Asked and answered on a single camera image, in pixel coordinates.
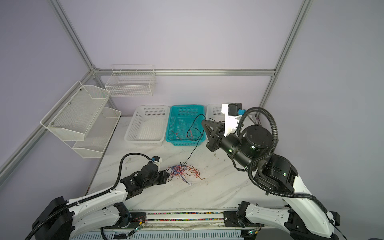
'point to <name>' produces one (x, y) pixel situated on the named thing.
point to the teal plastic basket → (184, 126)
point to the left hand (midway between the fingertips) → (168, 175)
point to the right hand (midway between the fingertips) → (200, 121)
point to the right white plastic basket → (214, 112)
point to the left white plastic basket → (149, 125)
